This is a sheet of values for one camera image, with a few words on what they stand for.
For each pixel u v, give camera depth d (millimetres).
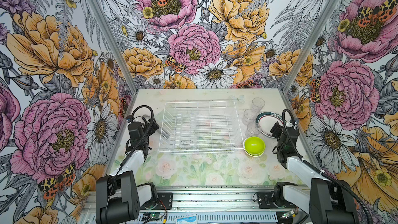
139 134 672
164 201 741
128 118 748
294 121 714
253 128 978
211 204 745
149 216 721
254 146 897
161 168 852
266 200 741
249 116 1044
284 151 673
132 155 576
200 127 999
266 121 1020
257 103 1080
